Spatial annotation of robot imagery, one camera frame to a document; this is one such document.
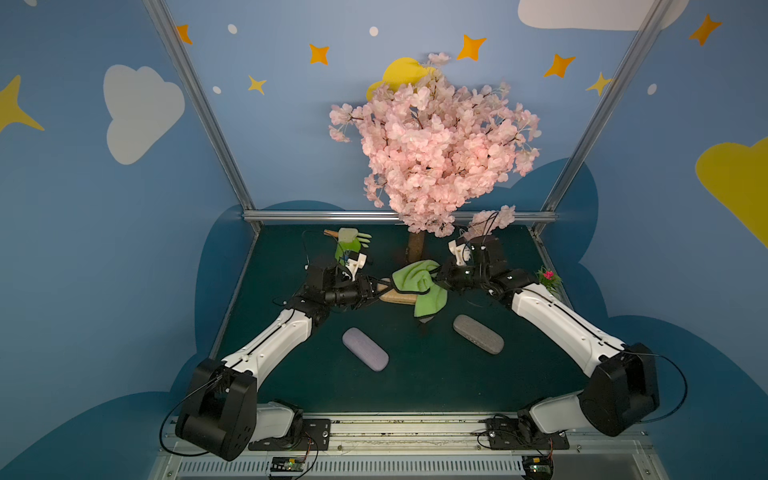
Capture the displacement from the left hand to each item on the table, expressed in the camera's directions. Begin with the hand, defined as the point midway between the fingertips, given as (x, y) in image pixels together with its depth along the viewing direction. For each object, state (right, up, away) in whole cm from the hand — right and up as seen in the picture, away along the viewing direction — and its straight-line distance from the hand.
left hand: (392, 285), depth 76 cm
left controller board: (-26, -44, -5) cm, 51 cm away
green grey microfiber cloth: (+6, +2, -2) cm, 7 cm away
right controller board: (+36, -45, -3) cm, 58 cm away
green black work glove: (-16, +14, +41) cm, 46 cm away
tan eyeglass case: (+1, -3, -1) cm, 3 cm away
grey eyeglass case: (+27, -16, +13) cm, 34 cm away
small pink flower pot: (+45, +1, +8) cm, 46 cm away
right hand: (+10, +3, +4) cm, 11 cm away
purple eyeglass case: (-8, -20, +10) cm, 23 cm away
